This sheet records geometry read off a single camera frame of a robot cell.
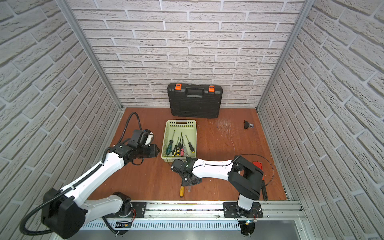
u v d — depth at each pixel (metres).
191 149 0.94
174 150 0.93
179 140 1.00
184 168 0.63
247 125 1.07
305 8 0.70
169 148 0.94
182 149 0.95
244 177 0.45
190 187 0.81
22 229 0.37
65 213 0.38
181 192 0.79
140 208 0.75
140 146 0.63
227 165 0.48
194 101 0.95
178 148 0.96
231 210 0.74
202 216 0.73
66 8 0.70
